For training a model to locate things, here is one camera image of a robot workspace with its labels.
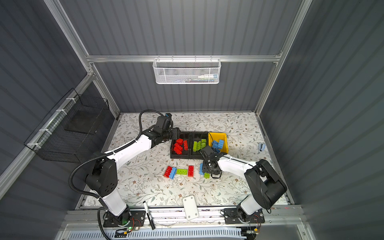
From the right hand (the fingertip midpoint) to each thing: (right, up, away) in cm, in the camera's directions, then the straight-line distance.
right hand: (208, 169), depth 90 cm
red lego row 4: (-10, -1, -1) cm, 10 cm away
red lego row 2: (-19, +12, +7) cm, 24 cm away
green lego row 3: (-1, -3, -2) cm, 4 cm away
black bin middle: (-9, +19, +16) cm, 26 cm away
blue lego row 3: (-4, 0, -1) cm, 4 cm away
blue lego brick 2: (+5, +15, +9) cm, 18 cm away
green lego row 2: (-16, -1, -1) cm, 16 cm away
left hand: (-17, +22, -2) cm, 28 cm away
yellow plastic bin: (+7, +19, +10) cm, 23 cm away
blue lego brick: (+6, +12, +7) cm, 15 cm away
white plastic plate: (-10, -16, -14) cm, 23 cm away
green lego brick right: (-8, +13, +7) cm, 17 cm away
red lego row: (-19, +9, +6) cm, 21 cm away
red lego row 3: (-24, -1, -1) cm, 24 cm away
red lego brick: (-18, +16, +9) cm, 26 cm away
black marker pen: (-29, -21, -18) cm, 40 cm away
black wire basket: (-70, +24, -16) cm, 76 cm away
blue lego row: (+9, +14, +7) cm, 18 cm away
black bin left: (-14, +8, +8) cm, 18 cm away
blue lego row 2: (-21, -1, -3) cm, 21 cm away
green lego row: (-5, +13, +8) cm, 17 cm away
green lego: (-2, +15, +9) cm, 18 cm away
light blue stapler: (+37, +13, +9) cm, 40 cm away
